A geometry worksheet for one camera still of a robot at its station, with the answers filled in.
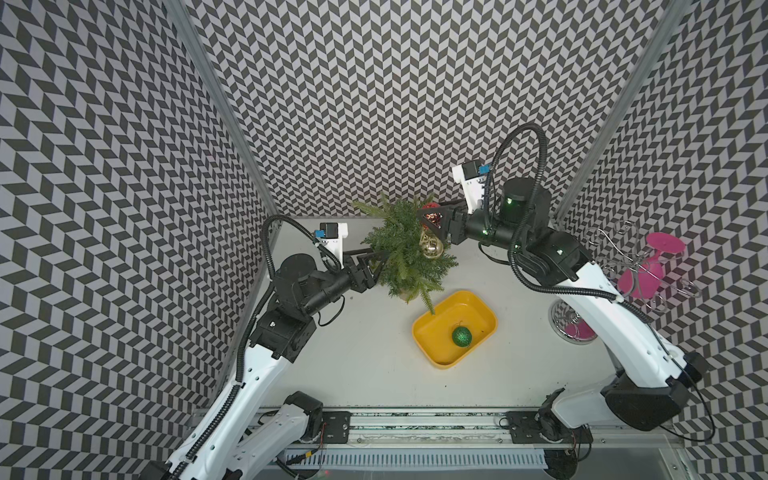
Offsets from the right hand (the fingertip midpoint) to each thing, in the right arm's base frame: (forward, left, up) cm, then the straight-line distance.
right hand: (426, 217), depth 60 cm
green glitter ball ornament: (-9, -12, -40) cm, 42 cm away
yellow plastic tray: (-6, -4, -42) cm, 43 cm away
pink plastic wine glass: (-6, -49, -14) cm, 51 cm away
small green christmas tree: (-2, +4, -15) cm, 16 cm away
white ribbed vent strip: (-37, -6, -43) cm, 57 cm away
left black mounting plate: (-31, +22, -43) cm, 57 cm away
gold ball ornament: (+2, -2, -12) cm, 12 cm away
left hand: (-4, +9, -8) cm, 13 cm away
